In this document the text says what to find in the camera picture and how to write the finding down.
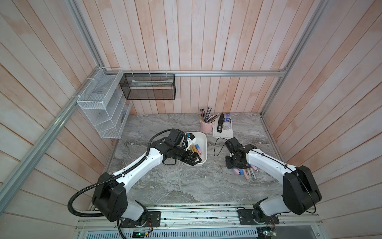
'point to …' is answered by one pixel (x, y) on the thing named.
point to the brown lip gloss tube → (245, 174)
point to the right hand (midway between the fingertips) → (230, 163)
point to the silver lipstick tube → (253, 173)
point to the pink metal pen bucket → (206, 128)
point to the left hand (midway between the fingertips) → (193, 160)
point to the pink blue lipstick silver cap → (236, 171)
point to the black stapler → (220, 126)
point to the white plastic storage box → (201, 140)
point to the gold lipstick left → (191, 148)
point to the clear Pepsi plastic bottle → (227, 123)
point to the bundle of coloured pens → (206, 117)
